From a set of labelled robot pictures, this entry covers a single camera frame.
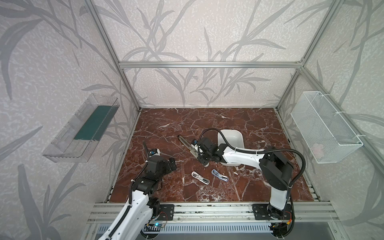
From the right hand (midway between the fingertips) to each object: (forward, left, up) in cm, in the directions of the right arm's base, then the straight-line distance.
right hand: (200, 150), depth 91 cm
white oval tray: (+12, -24, -4) cm, 27 cm away
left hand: (-6, +17, +4) cm, 19 cm away
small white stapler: (-15, 0, -4) cm, 15 cm away
